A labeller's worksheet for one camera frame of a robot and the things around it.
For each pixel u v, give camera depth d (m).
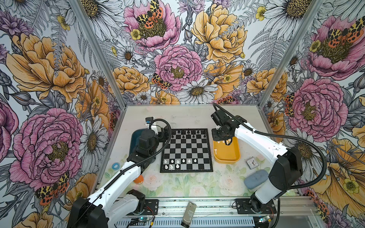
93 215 0.39
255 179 0.81
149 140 0.59
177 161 0.87
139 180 0.78
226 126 0.59
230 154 0.96
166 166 0.85
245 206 0.73
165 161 0.88
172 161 0.87
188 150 0.94
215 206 0.76
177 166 0.85
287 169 0.43
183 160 0.87
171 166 0.85
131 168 0.53
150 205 0.75
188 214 0.69
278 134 1.05
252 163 0.87
